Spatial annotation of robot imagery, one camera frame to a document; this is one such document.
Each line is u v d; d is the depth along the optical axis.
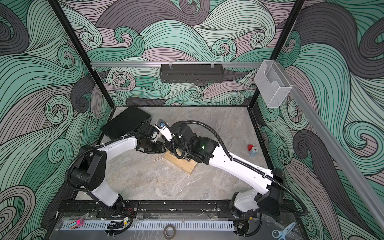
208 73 0.96
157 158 0.90
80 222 0.68
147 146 0.76
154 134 0.84
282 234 0.66
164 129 0.55
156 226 0.70
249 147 0.96
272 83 0.78
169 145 0.58
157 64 0.95
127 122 1.19
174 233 0.66
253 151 0.88
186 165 0.85
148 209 0.74
